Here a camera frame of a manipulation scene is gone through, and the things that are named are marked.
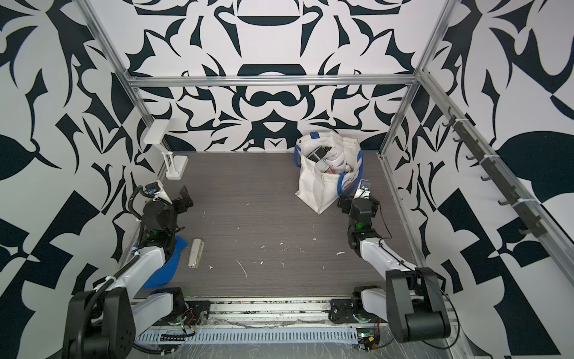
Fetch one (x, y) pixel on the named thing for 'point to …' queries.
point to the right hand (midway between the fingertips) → (358, 189)
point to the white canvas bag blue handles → (318, 189)
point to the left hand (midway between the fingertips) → (169, 188)
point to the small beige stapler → (196, 252)
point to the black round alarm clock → (320, 154)
